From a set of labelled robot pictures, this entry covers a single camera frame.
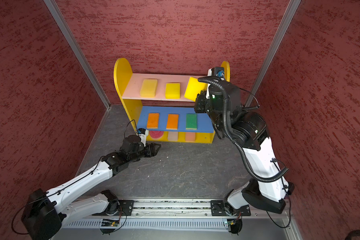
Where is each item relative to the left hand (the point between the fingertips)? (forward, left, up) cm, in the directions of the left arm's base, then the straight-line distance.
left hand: (156, 148), depth 80 cm
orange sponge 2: (+19, +5, +1) cm, 20 cm away
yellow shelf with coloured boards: (+51, +8, -16) cm, 55 cm away
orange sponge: (+19, -8, +1) cm, 20 cm away
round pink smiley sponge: (+15, +3, -9) cm, 18 cm away
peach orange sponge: (+16, -20, -12) cm, 28 cm away
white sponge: (+16, -7, -12) cm, 21 cm away
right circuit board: (-32, -39, -16) cm, 53 cm away
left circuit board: (-32, +23, -17) cm, 43 cm away
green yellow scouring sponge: (+19, -19, +1) cm, 27 cm away
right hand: (+3, -21, +36) cm, 42 cm away
